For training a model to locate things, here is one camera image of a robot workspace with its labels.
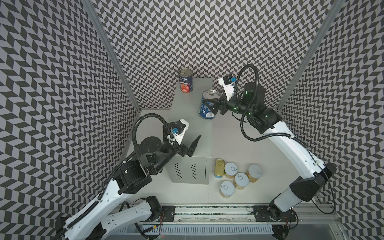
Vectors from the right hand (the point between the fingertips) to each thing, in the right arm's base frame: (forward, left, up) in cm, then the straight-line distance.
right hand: (208, 101), depth 64 cm
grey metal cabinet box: (-22, +6, -21) cm, 31 cm away
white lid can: (-16, -12, -38) cm, 43 cm away
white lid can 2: (-22, -17, -38) cm, 47 cm away
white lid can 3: (-17, -25, -38) cm, 49 cm away
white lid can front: (-26, -9, -37) cm, 46 cm away
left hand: (-13, +8, -2) cm, 16 cm away
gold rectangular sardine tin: (-14, -7, -39) cm, 42 cm away
